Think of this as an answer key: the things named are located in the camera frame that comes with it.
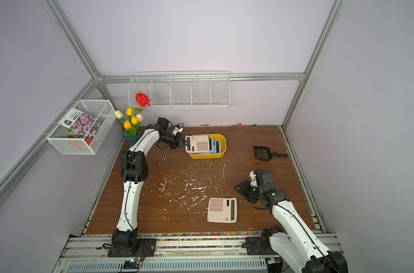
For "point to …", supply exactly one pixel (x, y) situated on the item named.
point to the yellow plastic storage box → (210, 155)
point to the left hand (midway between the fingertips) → (190, 143)
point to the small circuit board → (129, 264)
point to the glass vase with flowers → (131, 125)
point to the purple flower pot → (85, 127)
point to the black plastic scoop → (265, 153)
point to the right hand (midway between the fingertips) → (235, 187)
